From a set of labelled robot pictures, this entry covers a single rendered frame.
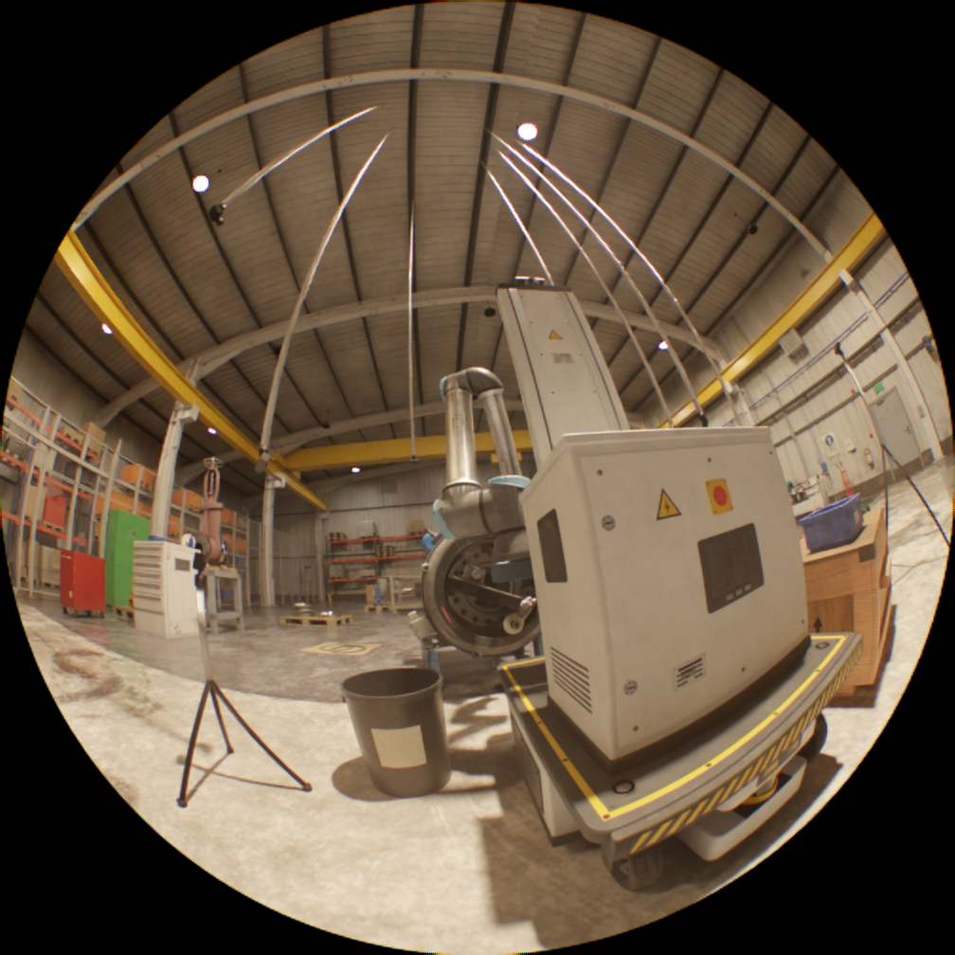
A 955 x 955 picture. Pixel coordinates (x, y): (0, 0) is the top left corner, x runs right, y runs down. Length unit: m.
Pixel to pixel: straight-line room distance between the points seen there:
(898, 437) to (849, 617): 9.86
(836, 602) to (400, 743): 1.30
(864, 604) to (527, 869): 1.04
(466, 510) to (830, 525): 1.23
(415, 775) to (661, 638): 0.77
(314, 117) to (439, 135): 2.61
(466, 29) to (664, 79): 4.02
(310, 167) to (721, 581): 8.07
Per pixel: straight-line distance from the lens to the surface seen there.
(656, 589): 0.47
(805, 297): 11.51
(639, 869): 0.64
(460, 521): 1.01
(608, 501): 0.45
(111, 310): 8.46
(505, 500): 0.97
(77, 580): 5.46
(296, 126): 7.82
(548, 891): 0.78
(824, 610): 1.19
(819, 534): 1.23
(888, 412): 10.95
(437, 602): 1.60
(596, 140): 8.64
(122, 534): 7.79
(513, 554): 0.92
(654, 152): 9.12
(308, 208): 8.22
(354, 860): 0.90
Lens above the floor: 0.66
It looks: 18 degrees up
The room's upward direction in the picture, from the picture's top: 8 degrees counter-clockwise
